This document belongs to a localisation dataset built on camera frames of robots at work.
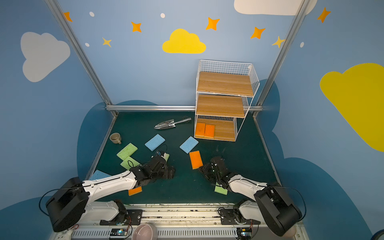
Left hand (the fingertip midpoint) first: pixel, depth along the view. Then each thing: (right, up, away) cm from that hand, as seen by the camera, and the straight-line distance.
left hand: (169, 168), depth 87 cm
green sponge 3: (-29, +8, +10) cm, 32 cm away
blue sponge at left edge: (-42, -4, 0) cm, 42 cm away
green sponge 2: (+29, -10, -5) cm, 32 cm away
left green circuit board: (-22, -27, -15) cm, 38 cm away
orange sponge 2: (+19, +24, +21) cm, 37 cm away
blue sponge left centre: (-12, +14, +15) cm, 24 cm away
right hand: (+18, 0, +1) cm, 18 cm away
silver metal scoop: (-4, +27, +28) cm, 39 cm away
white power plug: (-45, -25, -19) cm, 55 cm away
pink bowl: (-10, -28, -14) cm, 32 cm away
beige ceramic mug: (-40, +17, +16) cm, 47 cm away
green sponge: (-2, +6, +8) cm, 10 cm away
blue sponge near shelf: (+11, +13, +15) cm, 22 cm away
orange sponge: (-18, -11, -5) cm, 22 cm away
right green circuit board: (+39, -27, -15) cm, 50 cm away
